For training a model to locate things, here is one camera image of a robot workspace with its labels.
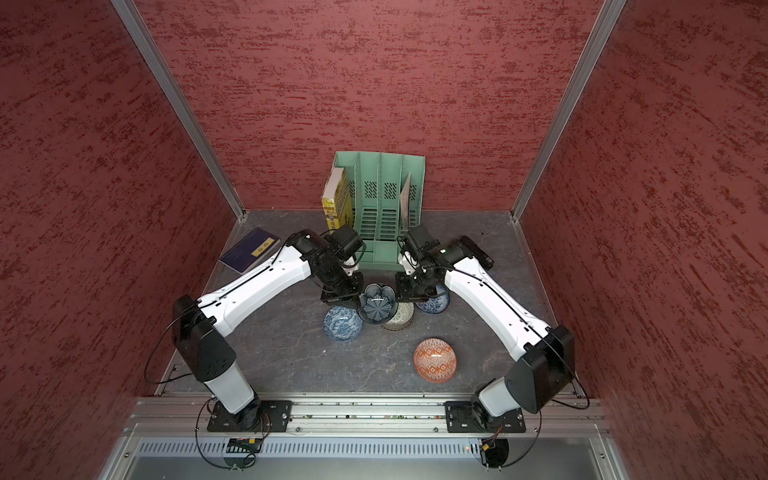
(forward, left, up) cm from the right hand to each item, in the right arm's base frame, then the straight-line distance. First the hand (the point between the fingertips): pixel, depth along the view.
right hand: (400, 304), depth 75 cm
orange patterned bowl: (-9, -10, -18) cm, 22 cm away
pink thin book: (+42, -3, -1) cm, 42 cm away
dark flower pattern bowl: (+2, +6, -4) cm, 7 cm away
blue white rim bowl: (+9, -12, -17) cm, 23 cm away
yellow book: (+30, +18, +9) cm, 36 cm away
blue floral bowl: (+2, +18, -17) cm, 24 cm away
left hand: (-1, +11, 0) cm, 11 cm away
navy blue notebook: (+31, +56, -16) cm, 65 cm away
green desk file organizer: (+55, +3, -10) cm, 56 cm away
